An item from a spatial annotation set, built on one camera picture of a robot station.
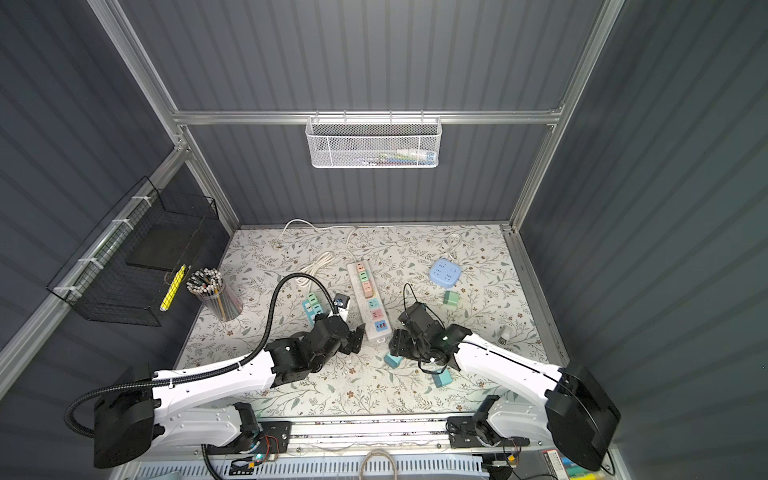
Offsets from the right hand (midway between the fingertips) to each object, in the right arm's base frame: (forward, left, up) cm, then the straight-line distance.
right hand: (398, 350), depth 82 cm
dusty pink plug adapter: (+19, +10, +1) cm, 22 cm away
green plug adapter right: (+20, -18, -5) cm, 27 cm away
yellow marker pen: (+7, +54, +22) cm, 58 cm away
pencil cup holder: (+14, +53, +13) cm, 56 cm away
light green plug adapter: (+16, +26, +2) cm, 31 cm away
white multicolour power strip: (+13, +8, -4) cm, 16 cm away
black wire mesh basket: (+10, +66, +24) cm, 71 cm away
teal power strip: (+14, +28, -3) cm, 31 cm away
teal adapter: (-6, -12, -4) cm, 14 cm away
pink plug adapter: (+28, +13, +2) cm, 31 cm away
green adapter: (+24, +11, +2) cm, 27 cm away
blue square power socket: (+29, -17, -4) cm, 33 cm away
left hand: (+5, +13, +7) cm, 15 cm away
